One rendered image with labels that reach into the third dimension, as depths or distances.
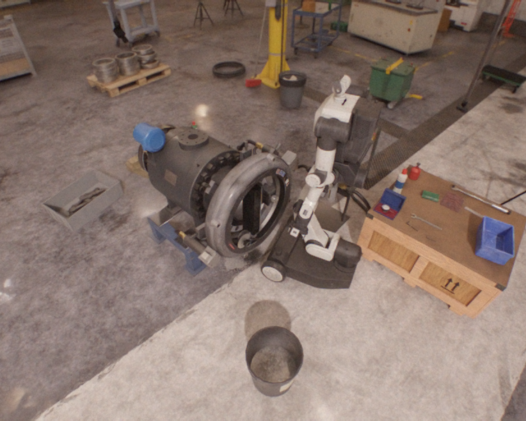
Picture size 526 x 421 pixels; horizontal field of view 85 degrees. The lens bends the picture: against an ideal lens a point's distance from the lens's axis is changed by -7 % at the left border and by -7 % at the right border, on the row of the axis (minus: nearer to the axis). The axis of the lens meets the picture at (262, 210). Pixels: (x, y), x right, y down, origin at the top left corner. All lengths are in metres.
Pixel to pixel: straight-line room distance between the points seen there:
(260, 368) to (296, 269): 0.73
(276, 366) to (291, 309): 0.48
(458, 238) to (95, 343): 2.59
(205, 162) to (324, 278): 1.15
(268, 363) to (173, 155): 1.47
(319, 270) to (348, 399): 0.84
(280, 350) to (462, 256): 1.33
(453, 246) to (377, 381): 1.02
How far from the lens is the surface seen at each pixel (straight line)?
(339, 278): 2.30
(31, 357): 2.65
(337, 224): 2.85
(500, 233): 2.64
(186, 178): 2.08
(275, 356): 2.03
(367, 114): 1.57
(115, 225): 3.09
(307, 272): 2.29
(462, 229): 2.54
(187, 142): 2.16
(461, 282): 2.46
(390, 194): 2.45
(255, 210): 1.95
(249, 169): 1.80
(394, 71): 4.83
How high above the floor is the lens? 2.05
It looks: 45 degrees down
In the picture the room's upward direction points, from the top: straight up
